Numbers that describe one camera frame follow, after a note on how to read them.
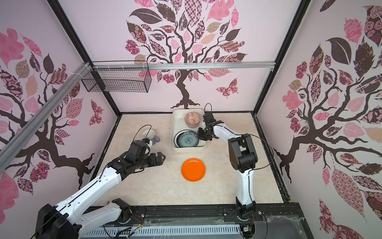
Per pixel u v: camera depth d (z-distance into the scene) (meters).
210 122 0.79
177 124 1.13
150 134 1.00
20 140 0.52
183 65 0.94
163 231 0.70
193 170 0.88
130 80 0.80
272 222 0.72
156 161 0.71
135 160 0.60
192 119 1.10
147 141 0.74
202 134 0.88
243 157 0.55
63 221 0.38
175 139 1.01
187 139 1.00
